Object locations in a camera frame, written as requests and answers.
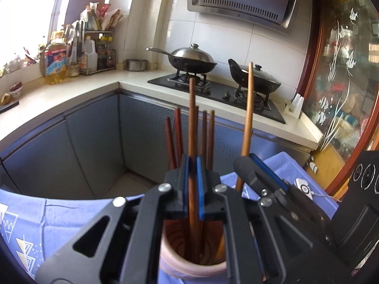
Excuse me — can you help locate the glass door with fish print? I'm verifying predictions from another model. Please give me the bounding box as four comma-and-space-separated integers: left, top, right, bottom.
296, 0, 379, 202

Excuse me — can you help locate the blue printed tablecloth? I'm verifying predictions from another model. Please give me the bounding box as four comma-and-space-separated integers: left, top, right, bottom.
0, 151, 339, 284

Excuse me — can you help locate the light brown single chopstick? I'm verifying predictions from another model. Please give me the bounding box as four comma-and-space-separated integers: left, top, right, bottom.
216, 62, 254, 265

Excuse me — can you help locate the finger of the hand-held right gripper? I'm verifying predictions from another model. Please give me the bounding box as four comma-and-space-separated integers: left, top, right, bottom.
233, 156, 297, 212
250, 153, 328, 222

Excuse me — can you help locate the small red and white bowl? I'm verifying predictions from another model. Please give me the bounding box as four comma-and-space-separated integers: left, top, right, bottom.
9, 81, 23, 97

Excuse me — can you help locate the reddish brown single chopstick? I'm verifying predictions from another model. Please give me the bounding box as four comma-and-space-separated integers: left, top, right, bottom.
187, 77, 199, 264

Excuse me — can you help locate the black wok with steel lid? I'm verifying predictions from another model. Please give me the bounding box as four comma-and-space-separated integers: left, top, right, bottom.
146, 44, 218, 74

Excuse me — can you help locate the white plastic jug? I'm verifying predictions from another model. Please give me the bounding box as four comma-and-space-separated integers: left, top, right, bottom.
84, 35, 98, 71

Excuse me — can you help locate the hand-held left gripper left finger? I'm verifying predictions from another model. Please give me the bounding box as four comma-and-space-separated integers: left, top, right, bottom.
36, 154, 190, 284

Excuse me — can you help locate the bunch of wooden chopsticks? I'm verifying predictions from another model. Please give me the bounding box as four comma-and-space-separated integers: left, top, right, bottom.
164, 105, 215, 264

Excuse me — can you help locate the pink ceramic utensil holder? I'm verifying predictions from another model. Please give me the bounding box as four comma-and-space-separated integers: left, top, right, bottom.
159, 218, 228, 279

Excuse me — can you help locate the small steel bowl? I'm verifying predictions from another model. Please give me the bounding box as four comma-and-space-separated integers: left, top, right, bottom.
125, 59, 149, 72

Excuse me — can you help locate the small white device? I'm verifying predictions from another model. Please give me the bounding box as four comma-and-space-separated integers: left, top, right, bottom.
294, 177, 315, 202

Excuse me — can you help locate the kitchen window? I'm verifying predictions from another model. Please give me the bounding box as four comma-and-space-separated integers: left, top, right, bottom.
0, 0, 72, 66

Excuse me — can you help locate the metal spice rack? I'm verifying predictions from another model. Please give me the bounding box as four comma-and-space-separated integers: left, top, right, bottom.
80, 3, 117, 75

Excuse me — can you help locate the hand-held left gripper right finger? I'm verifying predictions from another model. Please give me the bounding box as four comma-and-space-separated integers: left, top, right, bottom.
195, 155, 353, 284

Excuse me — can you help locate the black gas stove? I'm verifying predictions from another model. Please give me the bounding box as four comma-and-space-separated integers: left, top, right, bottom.
147, 72, 287, 125

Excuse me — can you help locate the small white rack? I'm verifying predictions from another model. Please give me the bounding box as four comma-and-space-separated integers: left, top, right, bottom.
284, 93, 305, 116

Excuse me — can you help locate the yellow cooking oil bottle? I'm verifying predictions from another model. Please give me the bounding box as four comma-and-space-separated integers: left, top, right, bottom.
44, 31, 68, 85

